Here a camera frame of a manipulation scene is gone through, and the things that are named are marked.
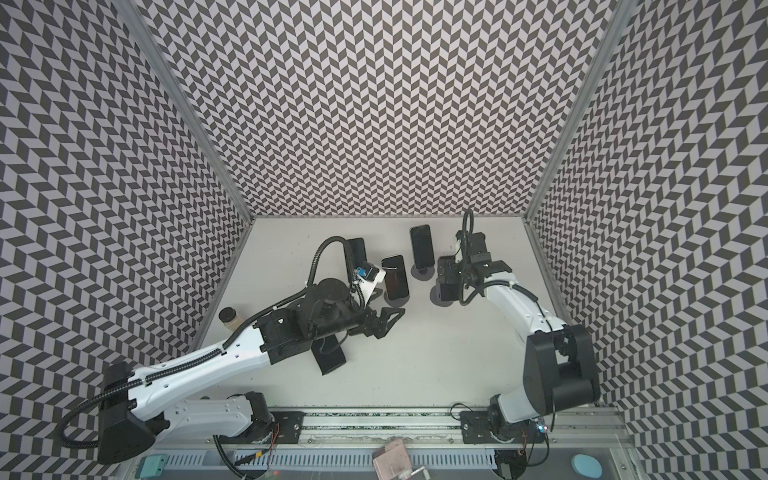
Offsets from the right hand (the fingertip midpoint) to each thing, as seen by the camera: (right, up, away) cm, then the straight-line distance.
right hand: (452, 276), depth 89 cm
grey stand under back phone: (-8, -1, +13) cm, 15 cm away
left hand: (-18, -4, -21) cm, 27 cm away
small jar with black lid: (-63, -10, -8) cm, 64 cm away
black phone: (-28, +7, 0) cm, 29 cm away
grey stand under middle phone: (-17, -8, 0) cm, 18 cm away
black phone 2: (-8, +9, +8) cm, 15 cm away
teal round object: (+27, -41, -21) cm, 54 cm away
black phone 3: (0, -6, +4) cm, 7 cm away
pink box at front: (-18, -38, -23) cm, 48 cm away
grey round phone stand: (-5, -6, +2) cm, 8 cm away
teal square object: (-71, -39, -24) cm, 85 cm away
